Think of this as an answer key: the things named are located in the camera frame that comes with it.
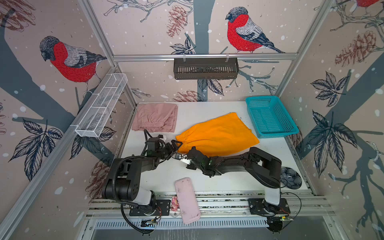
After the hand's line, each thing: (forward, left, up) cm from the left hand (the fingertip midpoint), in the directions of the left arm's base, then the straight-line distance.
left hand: (178, 146), depth 89 cm
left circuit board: (-37, +13, -8) cm, 40 cm away
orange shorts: (+13, -30, -6) cm, 33 cm away
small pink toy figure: (-30, 0, -4) cm, 30 cm away
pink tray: (-32, -7, -4) cm, 33 cm away
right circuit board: (-36, -53, -6) cm, 64 cm away
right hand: (-4, -4, -3) cm, 7 cm away
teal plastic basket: (+27, -67, -5) cm, 73 cm away
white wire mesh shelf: (+14, +41, +25) cm, 50 cm away
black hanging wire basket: (+50, -18, +23) cm, 58 cm away
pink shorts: (+26, +15, -2) cm, 30 cm away
